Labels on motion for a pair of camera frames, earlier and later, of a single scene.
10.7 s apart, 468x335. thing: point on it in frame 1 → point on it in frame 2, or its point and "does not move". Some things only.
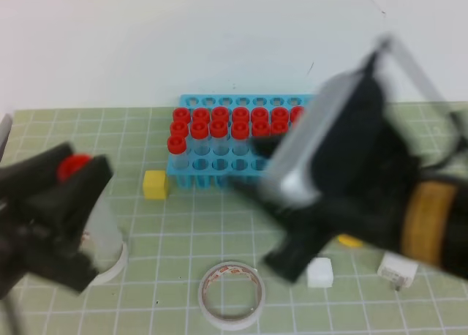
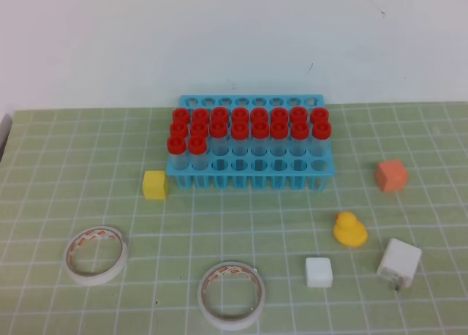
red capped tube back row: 296,114 does not move
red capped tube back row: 180,114 does not move
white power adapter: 400,271 does not move
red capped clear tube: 102,241 → 198,149
